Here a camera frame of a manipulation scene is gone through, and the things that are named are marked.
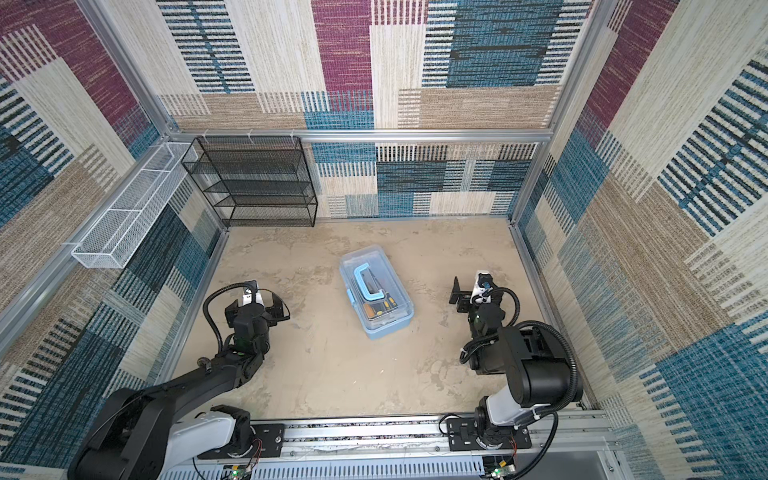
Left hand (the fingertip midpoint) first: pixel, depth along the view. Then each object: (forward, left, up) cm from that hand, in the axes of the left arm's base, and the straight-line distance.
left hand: (254, 294), depth 86 cm
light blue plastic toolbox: (+1, -35, -1) cm, 35 cm away
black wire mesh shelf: (+45, +10, +5) cm, 46 cm away
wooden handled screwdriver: (-5, -32, -2) cm, 33 cm away
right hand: (+4, -63, -1) cm, 63 cm away
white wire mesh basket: (+2, +26, +22) cm, 34 cm away
